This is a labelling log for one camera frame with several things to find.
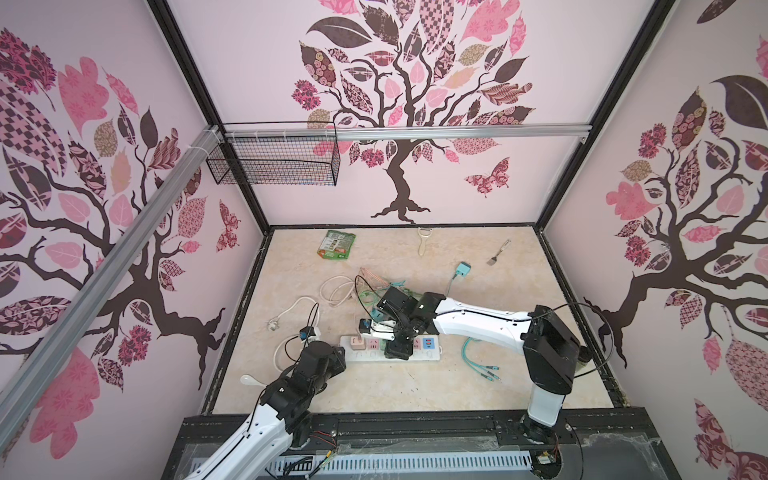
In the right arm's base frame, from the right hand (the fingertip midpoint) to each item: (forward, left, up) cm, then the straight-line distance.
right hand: (388, 338), depth 83 cm
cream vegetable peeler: (+47, -14, -6) cm, 50 cm away
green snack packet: (+41, +20, -6) cm, 46 cm away
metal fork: (+34, -40, -8) cm, 53 cm away
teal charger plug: (+29, -27, -7) cm, 41 cm away
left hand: (-3, +13, -4) cm, 14 cm away
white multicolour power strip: (-1, -11, -5) cm, 12 cm away
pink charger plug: (-1, +8, 0) cm, 9 cm away
